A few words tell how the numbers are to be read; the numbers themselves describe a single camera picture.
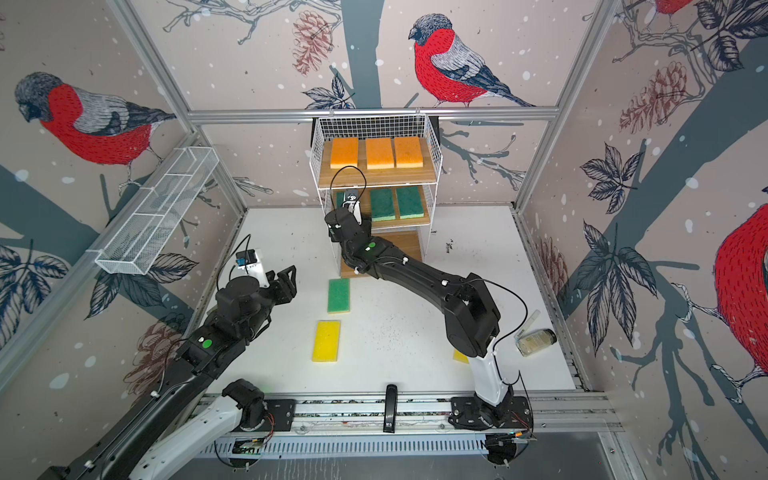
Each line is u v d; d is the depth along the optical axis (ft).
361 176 2.44
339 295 3.12
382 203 2.80
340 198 2.83
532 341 2.67
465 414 2.40
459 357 1.73
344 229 2.00
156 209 2.57
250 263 2.00
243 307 1.72
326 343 2.79
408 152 2.45
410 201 2.80
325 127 2.60
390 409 2.42
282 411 2.39
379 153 2.48
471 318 1.60
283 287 2.12
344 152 2.48
